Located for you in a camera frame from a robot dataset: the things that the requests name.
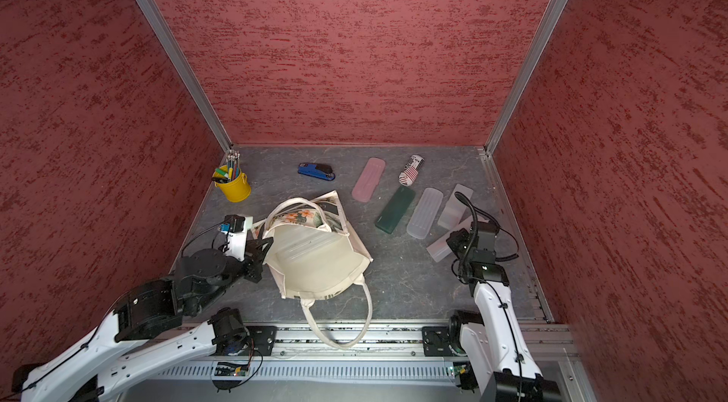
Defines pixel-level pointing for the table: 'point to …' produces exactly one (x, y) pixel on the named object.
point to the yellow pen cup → (231, 180)
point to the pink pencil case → (369, 179)
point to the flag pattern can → (411, 170)
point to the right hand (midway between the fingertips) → (449, 237)
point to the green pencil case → (395, 210)
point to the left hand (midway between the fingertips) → (270, 247)
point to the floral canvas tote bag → (313, 256)
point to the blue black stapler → (316, 170)
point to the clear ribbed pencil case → (425, 212)
